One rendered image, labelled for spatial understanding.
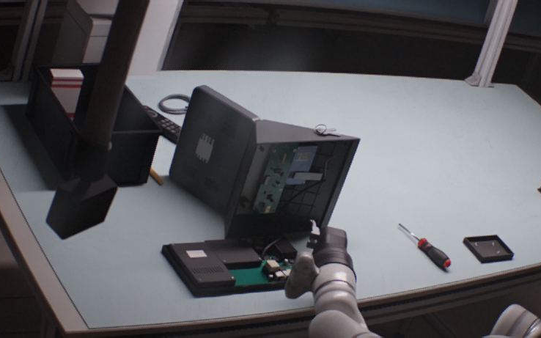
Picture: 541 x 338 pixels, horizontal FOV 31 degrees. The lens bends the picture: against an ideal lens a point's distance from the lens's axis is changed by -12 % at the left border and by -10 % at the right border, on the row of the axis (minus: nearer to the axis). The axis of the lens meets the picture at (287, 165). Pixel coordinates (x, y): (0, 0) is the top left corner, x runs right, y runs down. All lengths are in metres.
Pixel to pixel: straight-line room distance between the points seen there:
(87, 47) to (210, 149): 0.39
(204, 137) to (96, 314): 0.52
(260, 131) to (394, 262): 0.40
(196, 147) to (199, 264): 0.30
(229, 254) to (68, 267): 0.32
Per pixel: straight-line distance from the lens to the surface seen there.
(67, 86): 2.16
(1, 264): 3.42
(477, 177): 2.61
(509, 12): 3.20
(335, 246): 1.82
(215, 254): 1.88
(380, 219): 2.24
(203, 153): 2.04
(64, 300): 1.69
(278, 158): 1.94
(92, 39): 2.22
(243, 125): 1.97
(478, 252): 2.24
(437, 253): 2.15
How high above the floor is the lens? 2.02
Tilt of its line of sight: 26 degrees down
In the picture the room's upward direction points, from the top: 19 degrees clockwise
